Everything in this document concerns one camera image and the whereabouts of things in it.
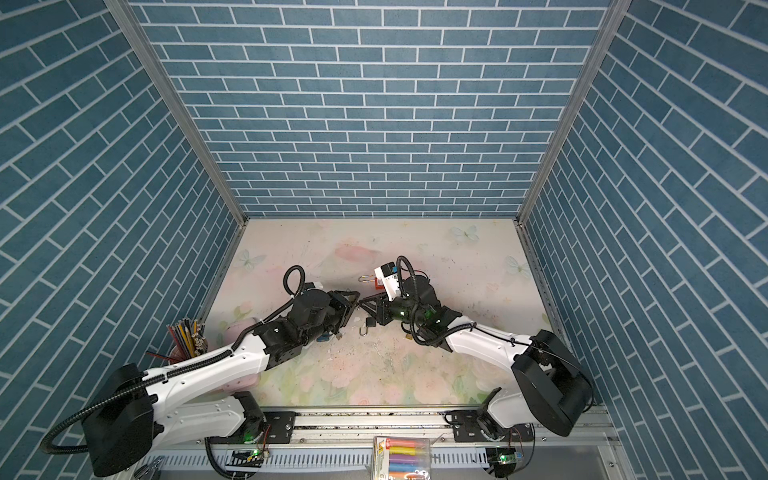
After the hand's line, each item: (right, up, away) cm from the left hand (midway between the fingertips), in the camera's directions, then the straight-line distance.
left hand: (364, 297), depth 79 cm
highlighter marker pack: (+10, -36, -10) cm, 39 cm away
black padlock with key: (0, -10, +14) cm, 17 cm away
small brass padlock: (+12, -14, +10) cm, 21 cm away
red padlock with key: (-2, +2, +24) cm, 24 cm away
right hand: (-1, -1, -1) cm, 2 cm away
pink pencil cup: (-45, -10, -3) cm, 46 cm away
